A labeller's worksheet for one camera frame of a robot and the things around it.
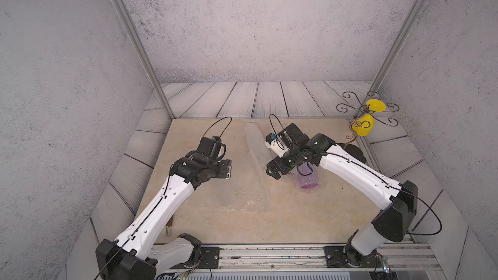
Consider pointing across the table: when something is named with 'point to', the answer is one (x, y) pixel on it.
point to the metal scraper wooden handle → (168, 227)
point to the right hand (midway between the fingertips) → (276, 165)
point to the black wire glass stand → (364, 113)
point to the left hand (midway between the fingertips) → (227, 166)
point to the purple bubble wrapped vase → (308, 177)
